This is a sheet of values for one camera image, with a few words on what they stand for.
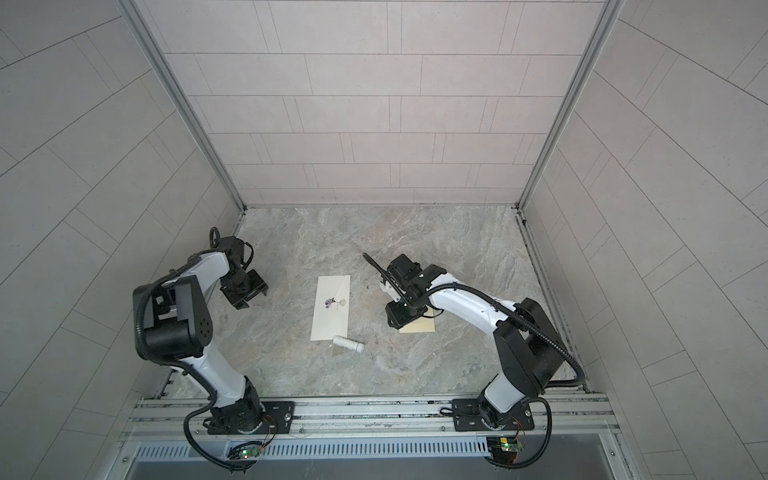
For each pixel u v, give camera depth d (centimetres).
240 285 76
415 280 62
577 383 41
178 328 48
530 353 43
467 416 71
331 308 89
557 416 72
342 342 82
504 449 68
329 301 91
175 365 49
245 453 65
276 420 71
